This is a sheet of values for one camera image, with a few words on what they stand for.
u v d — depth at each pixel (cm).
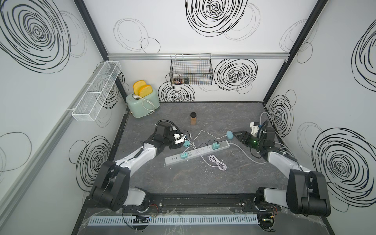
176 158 87
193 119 102
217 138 99
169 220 96
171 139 74
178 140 73
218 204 75
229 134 96
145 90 100
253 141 75
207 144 87
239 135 80
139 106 102
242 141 79
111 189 42
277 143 97
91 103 73
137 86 102
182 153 82
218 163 87
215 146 87
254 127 82
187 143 93
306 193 41
